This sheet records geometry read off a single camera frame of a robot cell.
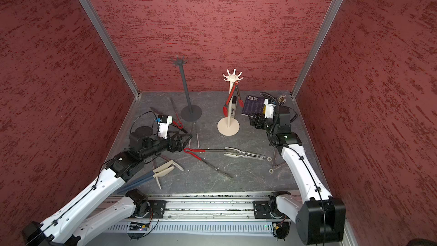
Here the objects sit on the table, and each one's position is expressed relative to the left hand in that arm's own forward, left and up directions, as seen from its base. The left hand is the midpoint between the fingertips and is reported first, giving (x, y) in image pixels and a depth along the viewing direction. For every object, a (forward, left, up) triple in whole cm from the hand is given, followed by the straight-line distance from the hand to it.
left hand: (184, 137), depth 72 cm
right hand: (+12, -32, -1) cm, 34 cm away
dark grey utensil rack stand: (+31, +5, -22) cm, 39 cm away
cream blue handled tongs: (-8, +12, -18) cm, 23 cm away
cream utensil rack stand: (+20, -21, -22) cm, 37 cm away
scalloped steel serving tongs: (+4, -23, -23) cm, 32 cm away
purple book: (+38, -38, -22) cm, 58 cm away
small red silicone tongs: (+17, -18, 0) cm, 25 cm away
